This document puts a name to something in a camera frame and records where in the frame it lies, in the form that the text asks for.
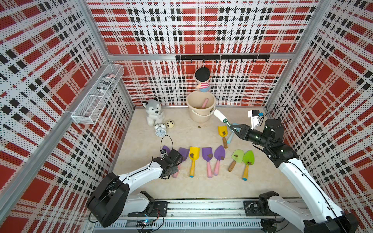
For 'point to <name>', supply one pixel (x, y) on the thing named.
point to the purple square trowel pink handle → (205, 103)
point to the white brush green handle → (221, 116)
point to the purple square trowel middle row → (207, 155)
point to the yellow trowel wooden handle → (223, 131)
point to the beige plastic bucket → (201, 106)
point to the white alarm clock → (161, 130)
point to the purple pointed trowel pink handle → (167, 150)
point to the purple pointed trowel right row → (219, 153)
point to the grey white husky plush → (155, 115)
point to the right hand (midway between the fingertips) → (233, 127)
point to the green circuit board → (144, 223)
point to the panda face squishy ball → (170, 123)
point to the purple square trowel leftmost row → (185, 153)
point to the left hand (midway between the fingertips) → (173, 168)
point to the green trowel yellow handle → (248, 158)
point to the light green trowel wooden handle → (237, 155)
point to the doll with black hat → (201, 75)
